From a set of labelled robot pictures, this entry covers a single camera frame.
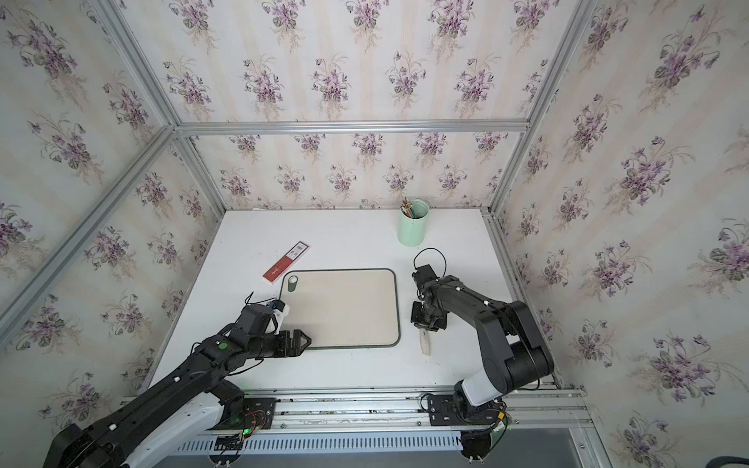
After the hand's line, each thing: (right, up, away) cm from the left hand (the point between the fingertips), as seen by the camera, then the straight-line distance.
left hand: (303, 345), depth 81 cm
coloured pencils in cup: (+31, +40, +18) cm, 54 cm away
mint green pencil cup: (+34, +32, +23) cm, 52 cm away
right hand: (+36, +2, +9) cm, 37 cm away
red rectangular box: (-12, +21, +23) cm, 34 cm away
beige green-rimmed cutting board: (+10, +8, +10) cm, 17 cm away
